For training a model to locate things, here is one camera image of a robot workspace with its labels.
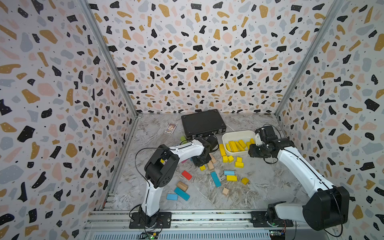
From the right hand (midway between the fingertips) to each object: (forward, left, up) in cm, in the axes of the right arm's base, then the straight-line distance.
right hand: (252, 151), depth 84 cm
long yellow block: (+8, +15, -11) cm, 21 cm away
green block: (+17, +43, -12) cm, 48 cm away
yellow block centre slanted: (-5, +28, -11) cm, 31 cm away
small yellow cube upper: (+1, +6, -11) cm, 12 cm away
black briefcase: (+29, +29, -9) cm, 42 cm away
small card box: (+25, +53, -10) cm, 59 cm away
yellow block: (-10, +11, -13) cm, 20 cm away
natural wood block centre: (-4, +23, -11) cm, 26 cm away
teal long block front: (-20, +39, -13) cm, 46 cm away
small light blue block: (-21, +45, -13) cm, 52 cm away
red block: (-9, +37, -14) cm, 41 cm away
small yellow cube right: (+1, +11, -11) cm, 15 cm away
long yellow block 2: (+11, +8, -12) cm, 18 cm away
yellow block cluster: (-2, +5, -13) cm, 14 cm away
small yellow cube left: (+1, +14, -11) cm, 18 cm away
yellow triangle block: (-11, +3, -14) cm, 18 cm away
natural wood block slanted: (+1, +22, -12) cm, 25 cm away
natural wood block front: (-17, +39, -11) cm, 44 cm away
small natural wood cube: (-18, +15, -12) cm, 27 cm away
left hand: (-2, +26, -11) cm, 28 cm away
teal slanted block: (-11, +20, -14) cm, 27 cm away
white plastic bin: (+21, -1, -12) cm, 24 cm away
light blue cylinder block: (-7, +12, -13) cm, 19 cm away
